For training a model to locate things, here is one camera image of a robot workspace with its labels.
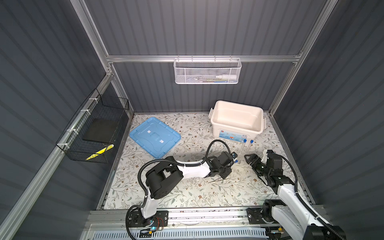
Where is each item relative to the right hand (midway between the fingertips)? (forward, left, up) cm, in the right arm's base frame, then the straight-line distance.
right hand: (249, 160), depth 85 cm
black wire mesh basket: (+21, +84, +24) cm, 90 cm away
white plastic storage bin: (+35, 0, -6) cm, 35 cm away
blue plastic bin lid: (+21, +61, -6) cm, 64 cm away
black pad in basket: (+3, +76, +25) cm, 80 cm away
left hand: (-3, +12, -5) cm, 13 cm away
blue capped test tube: (-3, +10, +6) cm, 13 cm away
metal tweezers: (-9, +19, -8) cm, 23 cm away
